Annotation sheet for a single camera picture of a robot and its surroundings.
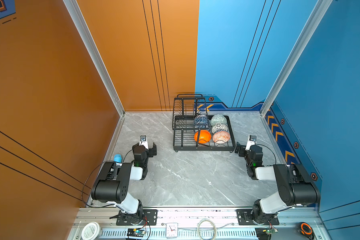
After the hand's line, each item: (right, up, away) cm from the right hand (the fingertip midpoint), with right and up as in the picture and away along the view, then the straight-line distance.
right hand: (244, 143), depth 94 cm
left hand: (-62, +1, 0) cm, 62 cm away
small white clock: (-44, -37, -25) cm, 63 cm away
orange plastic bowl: (-24, +4, +6) cm, 25 cm away
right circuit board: (+3, -38, -24) cm, 45 cm away
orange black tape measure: (+18, -36, -26) cm, 48 cm away
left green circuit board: (-61, -40, -23) cm, 76 cm away
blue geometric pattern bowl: (-26, +14, +15) cm, 33 cm away
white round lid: (-79, -35, -28) cm, 91 cm away
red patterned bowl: (-12, +3, +9) cm, 15 cm away
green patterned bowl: (-13, +16, +15) cm, 26 cm away
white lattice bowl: (-14, +10, +12) cm, 21 cm away
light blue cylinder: (-79, -9, -3) cm, 80 cm away
